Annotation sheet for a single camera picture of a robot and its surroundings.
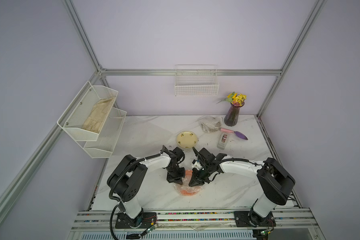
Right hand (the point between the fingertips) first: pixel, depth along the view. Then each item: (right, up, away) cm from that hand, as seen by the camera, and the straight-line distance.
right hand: (187, 187), depth 78 cm
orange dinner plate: (-1, -2, +2) cm, 3 cm away
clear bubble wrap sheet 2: (+18, +35, +33) cm, 51 cm away
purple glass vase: (+33, +41, +30) cm, 60 cm away
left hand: (-3, -1, +6) cm, 7 cm away
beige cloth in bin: (-49, +40, +3) cm, 63 cm away
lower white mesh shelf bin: (-58, +25, +29) cm, 70 cm away
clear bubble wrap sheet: (-6, -1, +3) cm, 7 cm away
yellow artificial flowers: (+32, +51, +18) cm, 63 cm away
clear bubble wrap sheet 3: (-34, +26, +33) cm, 54 cm away
